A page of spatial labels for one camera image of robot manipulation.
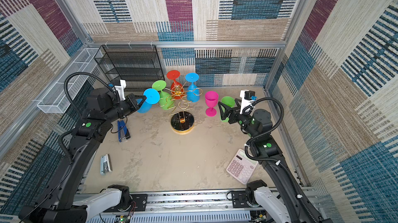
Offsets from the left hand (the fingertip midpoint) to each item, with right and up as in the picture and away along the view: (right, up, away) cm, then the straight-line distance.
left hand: (146, 94), depth 68 cm
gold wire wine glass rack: (+12, -15, +33) cm, 38 cm away
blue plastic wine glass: (+2, -1, +4) cm, 4 cm away
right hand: (+35, -4, +1) cm, 35 cm away
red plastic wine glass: (+12, +3, +11) cm, 17 cm away
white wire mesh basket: (-41, -3, +2) cm, 41 cm away
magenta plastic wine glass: (+30, -1, +31) cm, 43 cm away
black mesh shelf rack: (-21, +22, +42) cm, 51 cm away
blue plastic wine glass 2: (+19, +3, +19) cm, 27 cm away
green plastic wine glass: (+40, -3, +24) cm, 47 cm away
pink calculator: (+45, -37, +15) cm, 60 cm away
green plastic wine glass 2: (+5, -4, +17) cm, 18 cm away
